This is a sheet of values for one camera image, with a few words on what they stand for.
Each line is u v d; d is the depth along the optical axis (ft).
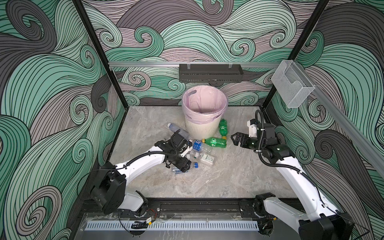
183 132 3.40
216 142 3.03
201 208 2.45
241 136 2.25
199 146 3.01
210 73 3.17
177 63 3.04
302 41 2.73
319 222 1.19
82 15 2.39
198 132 2.98
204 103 3.34
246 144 2.24
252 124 2.25
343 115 2.02
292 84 2.56
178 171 2.37
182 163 2.35
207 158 2.81
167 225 2.29
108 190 1.35
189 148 2.49
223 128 3.30
